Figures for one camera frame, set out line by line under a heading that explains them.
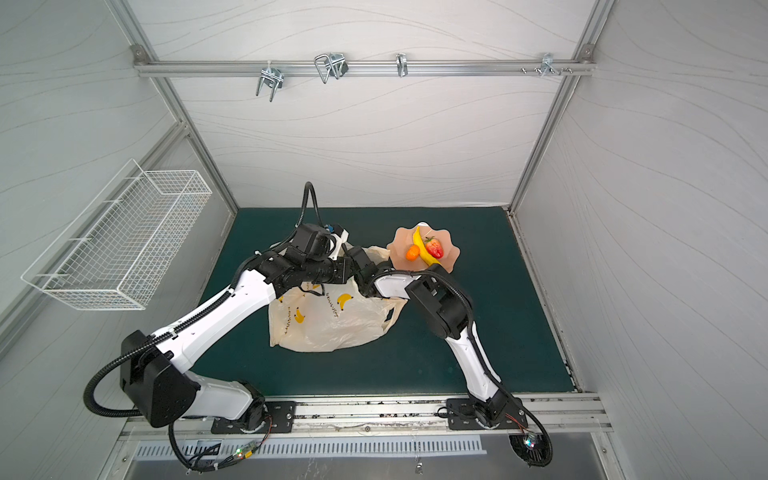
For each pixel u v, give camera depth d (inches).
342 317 30.3
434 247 40.9
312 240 23.4
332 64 30.1
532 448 28.3
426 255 41.1
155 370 15.3
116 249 26.7
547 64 30.1
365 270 31.5
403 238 42.3
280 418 29.0
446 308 22.1
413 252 40.6
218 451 28.0
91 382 15.1
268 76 30.7
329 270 26.4
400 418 29.5
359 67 30.2
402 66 30.8
